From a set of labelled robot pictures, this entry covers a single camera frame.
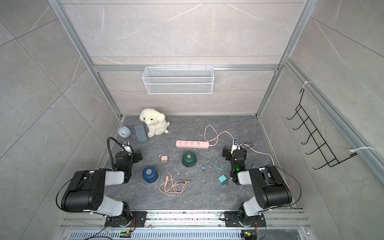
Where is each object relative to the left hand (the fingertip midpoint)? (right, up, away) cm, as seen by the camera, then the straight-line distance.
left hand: (131, 148), depth 93 cm
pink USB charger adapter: (+21, -7, 0) cm, 22 cm away
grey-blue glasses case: (+1, +9, +12) cm, 15 cm away
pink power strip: (+39, +2, +7) cm, 40 cm away
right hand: (+66, +2, -1) cm, 66 cm away
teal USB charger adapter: (+57, -17, -8) cm, 60 cm away
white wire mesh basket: (+29, +46, +7) cm, 55 cm away
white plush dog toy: (+14, +18, +2) cm, 23 cm away
